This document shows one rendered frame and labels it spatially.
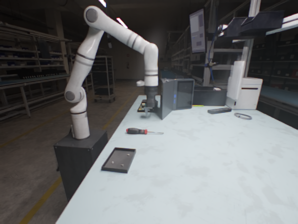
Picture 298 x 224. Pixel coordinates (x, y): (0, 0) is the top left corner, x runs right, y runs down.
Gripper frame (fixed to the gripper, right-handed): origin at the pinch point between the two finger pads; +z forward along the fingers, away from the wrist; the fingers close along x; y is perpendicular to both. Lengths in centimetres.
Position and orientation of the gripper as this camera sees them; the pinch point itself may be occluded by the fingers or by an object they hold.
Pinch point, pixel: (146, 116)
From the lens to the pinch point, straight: 84.4
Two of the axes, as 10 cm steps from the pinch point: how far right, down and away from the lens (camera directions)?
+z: 0.0, 9.5, 3.2
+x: 1.1, -3.1, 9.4
